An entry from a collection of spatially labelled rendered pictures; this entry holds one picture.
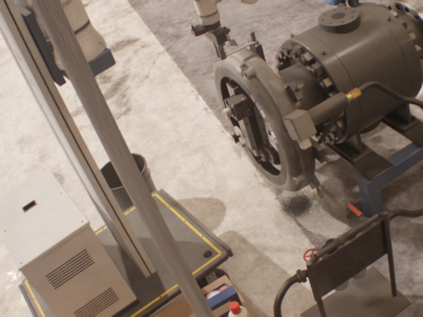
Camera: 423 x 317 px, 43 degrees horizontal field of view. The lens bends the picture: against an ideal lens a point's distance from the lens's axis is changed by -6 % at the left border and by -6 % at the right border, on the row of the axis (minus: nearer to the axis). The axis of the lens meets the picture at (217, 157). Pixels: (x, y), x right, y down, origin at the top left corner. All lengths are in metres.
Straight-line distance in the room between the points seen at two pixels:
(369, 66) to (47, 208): 1.58
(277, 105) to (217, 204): 1.08
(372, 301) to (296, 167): 0.70
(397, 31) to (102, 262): 1.74
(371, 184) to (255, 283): 0.75
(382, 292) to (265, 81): 1.09
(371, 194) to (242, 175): 0.93
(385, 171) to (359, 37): 0.67
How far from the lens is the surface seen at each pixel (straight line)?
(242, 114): 2.60
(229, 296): 2.03
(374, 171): 2.82
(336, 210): 3.04
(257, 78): 2.44
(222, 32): 2.37
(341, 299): 2.64
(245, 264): 2.92
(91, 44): 1.91
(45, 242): 2.23
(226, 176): 3.47
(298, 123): 2.30
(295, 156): 2.46
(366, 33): 2.76
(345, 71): 2.62
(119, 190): 3.13
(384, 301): 2.60
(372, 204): 2.89
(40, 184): 2.56
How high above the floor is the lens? 2.12
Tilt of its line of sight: 35 degrees down
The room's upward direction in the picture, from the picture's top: 21 degrees counter-clockwise
